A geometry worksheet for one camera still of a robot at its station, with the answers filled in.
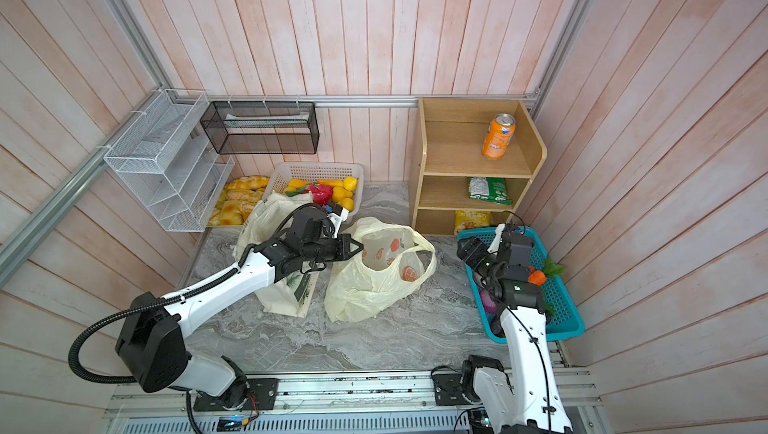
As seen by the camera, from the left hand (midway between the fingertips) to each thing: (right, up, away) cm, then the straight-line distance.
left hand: (363, 253), depth 78 cm
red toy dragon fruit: (-16, +17, +26) cm, 35 cm away
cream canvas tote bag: (-19, -11, -2) cm, 22 cm away
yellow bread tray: (-48, +15, +29) cm, 58 cm away
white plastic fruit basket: (-33, +26, +36) cm, 55 cm away
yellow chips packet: (+37, +8, +26) cm, 46 cm away
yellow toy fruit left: (-29, +22, +36) cm, 51 cm away
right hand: (+29, +2, +1) cm, 29 cm away
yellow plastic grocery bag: (+8, -8, -5) cm, 12 cm away
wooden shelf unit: (+34, +28, +6) cm, 44 cm away
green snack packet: (+39, +18, +13) cm, 45 cm away
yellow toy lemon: (-7, +22, +35) cm, 42 cm away
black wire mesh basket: (-37, +41, +26) cm, 62 cm away
